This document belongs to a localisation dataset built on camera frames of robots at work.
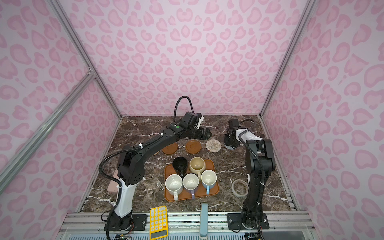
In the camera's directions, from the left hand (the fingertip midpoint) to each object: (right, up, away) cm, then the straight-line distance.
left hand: (208, 132), depth 87 cm
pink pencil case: (-53, -30, -4) cm, 62 cm away
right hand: (+15, -7, +14) cm, 22 cm away
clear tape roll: (+18, -31, -3) cm, 36 cm away
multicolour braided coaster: (+4, -10, +14) cm, 18 cm away
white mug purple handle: (-10, -29, -2) cm, 30 cm away
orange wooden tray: (-5, -32, -7) cm, 33 cm away
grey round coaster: (+15, -11, +12) cm, 22 cm away
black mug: (-16, -20, +1) cm, 25 cm away
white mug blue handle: (+1, -27, -2) cm, 27 cm away
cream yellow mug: (-6, -21, +4) cm, 22 cm away
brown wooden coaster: (-9, -10, +14) cm, 20 cm away
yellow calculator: (-24, -45, -17) cm, 54 cm away
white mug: (-19, -30, -3) cm, 35 cm away
